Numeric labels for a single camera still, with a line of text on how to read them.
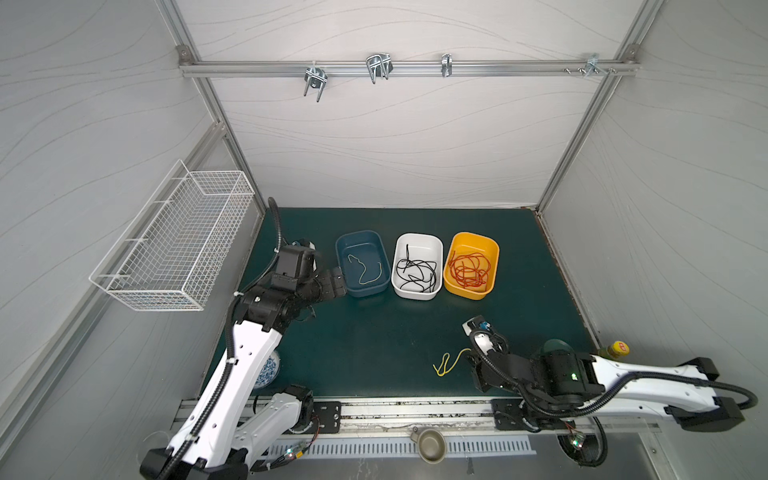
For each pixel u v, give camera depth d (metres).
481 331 0.60
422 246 1.07
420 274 1.01
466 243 1.06
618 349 0.67
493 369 0.47
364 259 1.04
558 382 0.49
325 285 0.64
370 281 0.98
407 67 0.78
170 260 0.67
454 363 0.66
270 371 0.80
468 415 0.75
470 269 1.02
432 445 0.69
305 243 0.64
